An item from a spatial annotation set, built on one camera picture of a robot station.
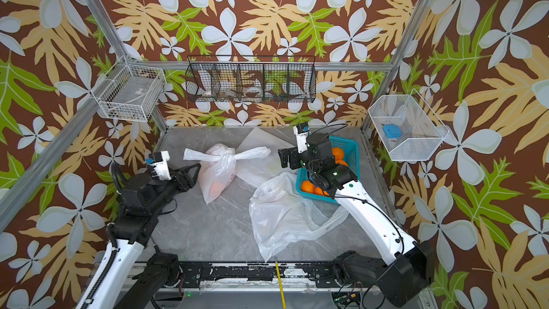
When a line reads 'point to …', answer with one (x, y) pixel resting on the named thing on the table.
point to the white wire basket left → (130, 91)
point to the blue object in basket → (392, 131)
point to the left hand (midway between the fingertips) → (195, 164)
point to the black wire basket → (251, 79)
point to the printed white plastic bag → (216, 168)
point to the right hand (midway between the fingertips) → (288, 147)
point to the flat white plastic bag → (254, 170)
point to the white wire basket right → (407, 127)
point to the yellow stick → (281, 286)
